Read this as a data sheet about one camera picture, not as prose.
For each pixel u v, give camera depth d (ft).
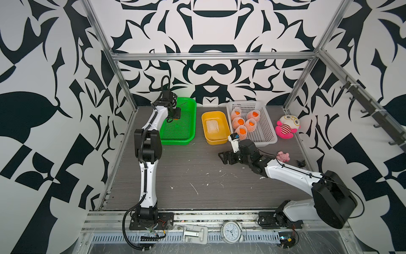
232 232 2.25
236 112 3.49
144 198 2.08
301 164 2.95
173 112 3.13
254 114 3.44
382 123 1.86
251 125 3.30
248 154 2.15
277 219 2.20
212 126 3.46
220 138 3.25
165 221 2.37
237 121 3.33
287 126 3.34
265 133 3.34
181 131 3.38
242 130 3.22
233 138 2.49
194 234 2.29
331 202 1.39
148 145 1.98
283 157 3.00
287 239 2.33
